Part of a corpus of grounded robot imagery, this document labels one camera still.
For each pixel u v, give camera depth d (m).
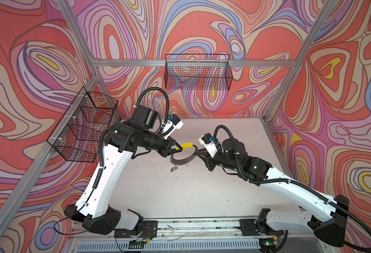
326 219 0.40
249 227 0.73
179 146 0.59
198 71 0.96
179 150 0.59
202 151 0.66
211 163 0.60
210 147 0.57
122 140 0.39
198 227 0.75
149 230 0.72
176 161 0.61
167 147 0.51
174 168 0.65
